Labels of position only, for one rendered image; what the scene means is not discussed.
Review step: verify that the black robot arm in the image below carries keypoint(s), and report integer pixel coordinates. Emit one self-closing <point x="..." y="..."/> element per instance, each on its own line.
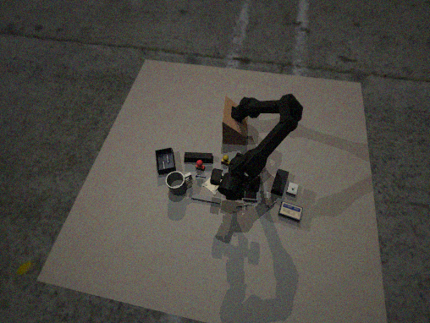
<point x="254" y="160"/>

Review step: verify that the rubber stamp with yellow ball handle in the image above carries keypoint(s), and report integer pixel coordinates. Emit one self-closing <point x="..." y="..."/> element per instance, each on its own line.
<point x="225" y="160"/>

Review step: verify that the grey mug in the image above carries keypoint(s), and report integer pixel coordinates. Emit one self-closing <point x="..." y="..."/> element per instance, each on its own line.
<point x="176" y="182"/>

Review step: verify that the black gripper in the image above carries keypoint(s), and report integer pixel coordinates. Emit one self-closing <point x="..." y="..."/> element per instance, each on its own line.
<point x="253" y="184"/>

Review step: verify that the wooden hand stamp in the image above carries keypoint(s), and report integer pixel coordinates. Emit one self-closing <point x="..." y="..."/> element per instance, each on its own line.
<point x="199" y="165"/>

